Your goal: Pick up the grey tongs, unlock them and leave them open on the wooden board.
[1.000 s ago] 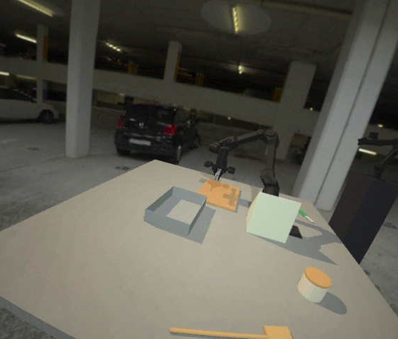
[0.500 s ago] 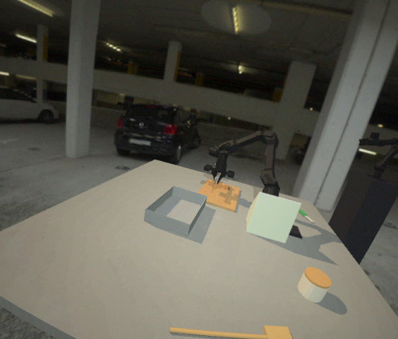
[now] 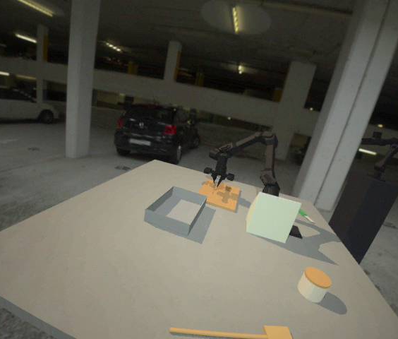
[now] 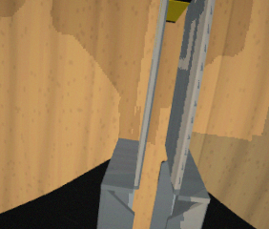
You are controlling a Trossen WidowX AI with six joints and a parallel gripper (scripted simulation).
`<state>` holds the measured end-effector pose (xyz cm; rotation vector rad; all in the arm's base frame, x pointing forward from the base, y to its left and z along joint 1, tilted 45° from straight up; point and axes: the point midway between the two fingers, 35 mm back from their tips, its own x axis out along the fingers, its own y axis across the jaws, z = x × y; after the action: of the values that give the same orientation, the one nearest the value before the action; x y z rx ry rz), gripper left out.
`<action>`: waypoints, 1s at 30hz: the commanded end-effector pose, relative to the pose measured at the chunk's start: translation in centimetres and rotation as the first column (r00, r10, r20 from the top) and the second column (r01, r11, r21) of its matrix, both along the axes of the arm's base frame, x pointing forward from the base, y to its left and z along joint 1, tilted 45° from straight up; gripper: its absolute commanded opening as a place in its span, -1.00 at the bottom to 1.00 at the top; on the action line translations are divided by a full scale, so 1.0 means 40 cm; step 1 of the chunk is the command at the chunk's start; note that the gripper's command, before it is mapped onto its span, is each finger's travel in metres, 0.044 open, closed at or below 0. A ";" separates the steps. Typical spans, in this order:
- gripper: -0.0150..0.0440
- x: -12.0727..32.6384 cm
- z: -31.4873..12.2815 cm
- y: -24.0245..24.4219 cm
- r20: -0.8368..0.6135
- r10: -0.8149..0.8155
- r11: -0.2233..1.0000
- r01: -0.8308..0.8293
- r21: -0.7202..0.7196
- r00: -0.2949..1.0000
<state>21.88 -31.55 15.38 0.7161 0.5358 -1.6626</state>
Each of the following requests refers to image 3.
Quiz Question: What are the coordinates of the light brown wooden board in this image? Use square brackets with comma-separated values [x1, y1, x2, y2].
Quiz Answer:
[197, 179, 240, 212]

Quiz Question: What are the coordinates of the cream jar with orange lid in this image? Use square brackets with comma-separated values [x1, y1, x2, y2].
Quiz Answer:
[297, 267, 331, 303]

